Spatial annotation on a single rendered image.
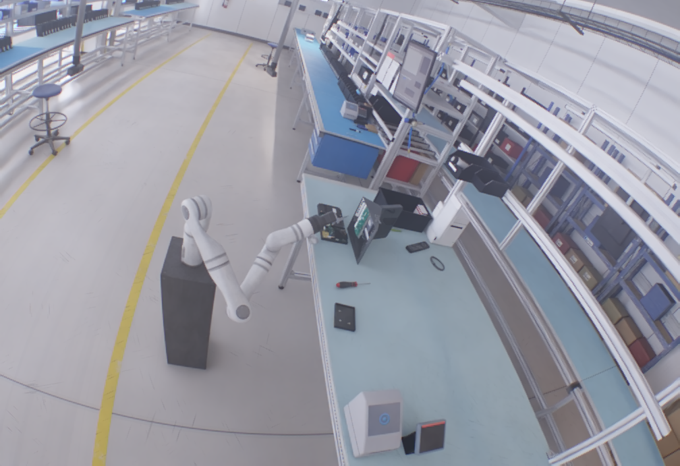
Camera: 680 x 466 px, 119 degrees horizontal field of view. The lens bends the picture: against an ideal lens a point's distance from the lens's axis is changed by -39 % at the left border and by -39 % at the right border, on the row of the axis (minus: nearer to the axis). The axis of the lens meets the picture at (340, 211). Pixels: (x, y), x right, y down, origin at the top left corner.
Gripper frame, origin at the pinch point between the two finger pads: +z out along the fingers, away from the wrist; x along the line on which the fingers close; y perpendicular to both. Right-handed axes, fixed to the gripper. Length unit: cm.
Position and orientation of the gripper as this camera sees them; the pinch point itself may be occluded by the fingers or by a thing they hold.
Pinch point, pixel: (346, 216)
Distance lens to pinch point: 146.8
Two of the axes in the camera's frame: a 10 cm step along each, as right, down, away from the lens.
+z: 8.4, -3.8, 3.9
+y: -3.9, -9.2, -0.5
